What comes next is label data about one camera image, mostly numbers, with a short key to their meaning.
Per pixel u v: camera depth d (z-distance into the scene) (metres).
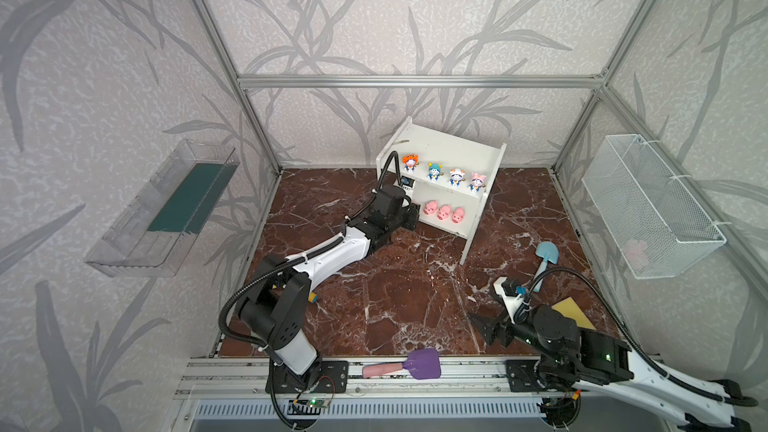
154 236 0.63
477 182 0.68
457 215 0.84
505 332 0.61
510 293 0.60
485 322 0.63
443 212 0.85
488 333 0.63
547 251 0.96
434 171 0.71
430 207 0.86
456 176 0.69
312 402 0.71
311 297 0.86
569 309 0.83
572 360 0.53
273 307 0.45
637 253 0.73
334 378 0.73
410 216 0.78
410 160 0.72
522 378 0.72
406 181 0.75
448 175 0.70
